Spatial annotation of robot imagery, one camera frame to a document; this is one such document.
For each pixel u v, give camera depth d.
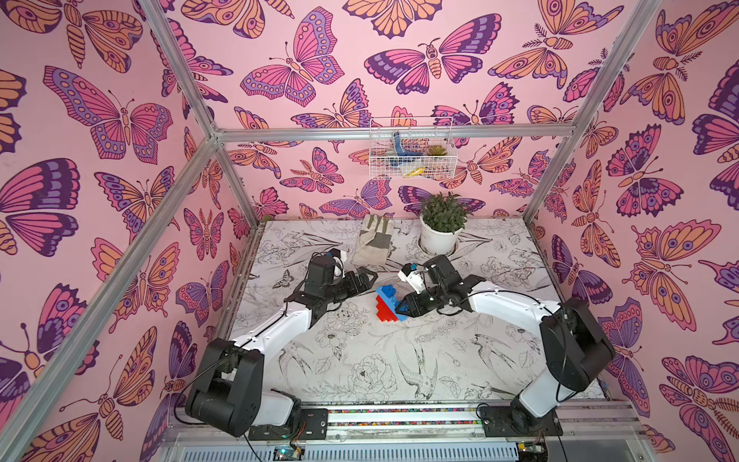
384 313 0.87
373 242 1.13
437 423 0.75
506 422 0.73
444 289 0.69
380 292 0.88
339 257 0.81
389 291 0.86
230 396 0.42
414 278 0.80
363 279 0.76
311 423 0.73
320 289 0.67
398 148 0.93
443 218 0.97
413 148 0.95
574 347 0.45
